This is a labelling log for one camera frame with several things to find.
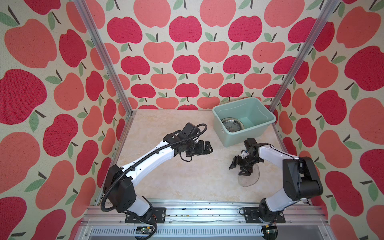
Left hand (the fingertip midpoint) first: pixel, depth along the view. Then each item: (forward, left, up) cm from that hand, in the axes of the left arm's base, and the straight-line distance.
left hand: (209, 152), depth 76 cm
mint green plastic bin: (+39, -32, -17) cm, 53 cm away
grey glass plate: (+31, -22, -14) cm, 41 cm away
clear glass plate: (-8, -25, -19) cm, 32 cm away
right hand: (-2, -18, -18) cm, 25 cm away
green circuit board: (-31, +32, -21) cm, 49 cm away
